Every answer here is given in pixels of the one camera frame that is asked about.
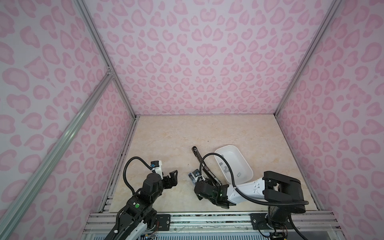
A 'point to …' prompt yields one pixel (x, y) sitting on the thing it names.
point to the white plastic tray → (242, 171)
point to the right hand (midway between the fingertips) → (196, 183)
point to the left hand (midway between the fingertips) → (171, 170)
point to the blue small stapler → (193, 179)
